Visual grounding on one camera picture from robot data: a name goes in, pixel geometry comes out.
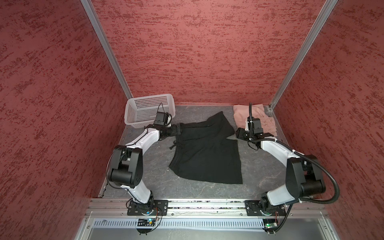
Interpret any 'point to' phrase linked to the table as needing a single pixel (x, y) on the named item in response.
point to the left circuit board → (146, 222)
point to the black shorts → (204, 150)
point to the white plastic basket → (141, 111)
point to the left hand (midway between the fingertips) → (175, 133)
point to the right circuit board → (270, 224)
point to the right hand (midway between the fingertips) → (238, 135)
